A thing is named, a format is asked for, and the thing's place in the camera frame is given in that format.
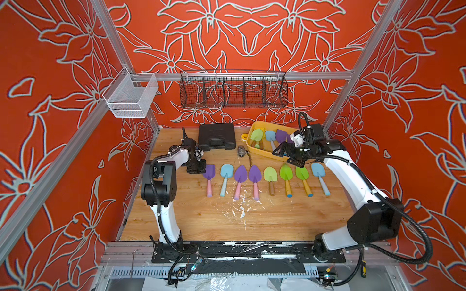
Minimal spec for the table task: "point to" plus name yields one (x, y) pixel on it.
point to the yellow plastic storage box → (265, 137)
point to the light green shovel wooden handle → (270, 174)
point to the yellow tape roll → (244, 137)
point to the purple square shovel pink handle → (209, 174)
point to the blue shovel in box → (271, 136)
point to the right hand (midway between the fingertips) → (280, 153)
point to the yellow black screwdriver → (363, 269)
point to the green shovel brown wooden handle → (256, 134)
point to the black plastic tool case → (212, 136)
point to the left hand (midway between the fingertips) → (204, 169)
